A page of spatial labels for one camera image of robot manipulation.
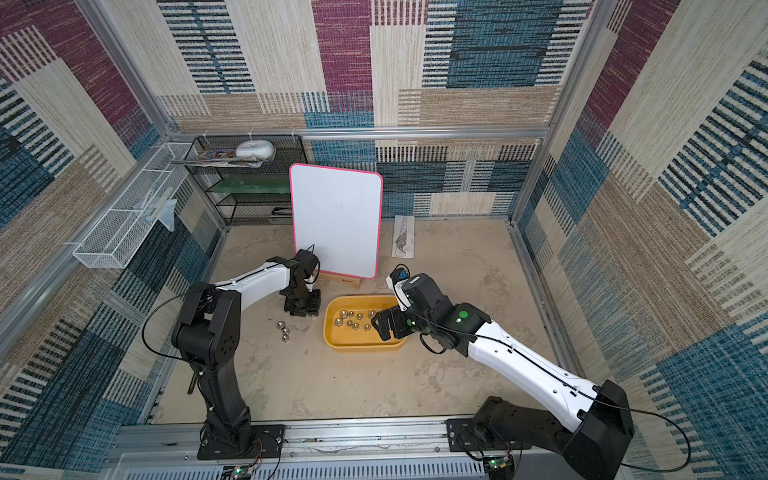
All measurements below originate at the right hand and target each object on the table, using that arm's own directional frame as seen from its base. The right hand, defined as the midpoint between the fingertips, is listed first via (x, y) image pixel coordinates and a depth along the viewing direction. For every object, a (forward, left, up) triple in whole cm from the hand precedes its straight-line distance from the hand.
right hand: (386, 313), depth 75 cm
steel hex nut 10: (+4, +31, -17) cm, 35 cm away
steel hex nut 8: (+6, +33, -17) cm, 38 cm away
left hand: (+10, +23, -17) cm, 31 cm away
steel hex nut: (+7, +15, -18) cm, 24 cm away
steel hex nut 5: (+8, +9, -17) cm, 21 cm away
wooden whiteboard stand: (+20, +16, -13) cm, 29 cm away
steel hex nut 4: (+9, +5, -17) cm, 20 cm away
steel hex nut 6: (+9, +11, -17) cm, 23 cm away
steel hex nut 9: (+2, +31, -18) cm, 36 cm away
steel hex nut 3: (+7, +12, -18) cm, 23 cm away
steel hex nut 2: (+9, +14, -17) cm, 24 cm away
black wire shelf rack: (+52, +49, +3) cm, 72 cm away
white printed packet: (+41, -6, -17) cm, 45 cm away
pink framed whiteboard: (+30, +14, +8) cm, 34 cm away
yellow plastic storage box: (+2, +13, -17) cm, 22 cm away
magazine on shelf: (+44, +48, +16) cm, 67 cm away
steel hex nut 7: (+5, +6, -17) cm, 19 cm away
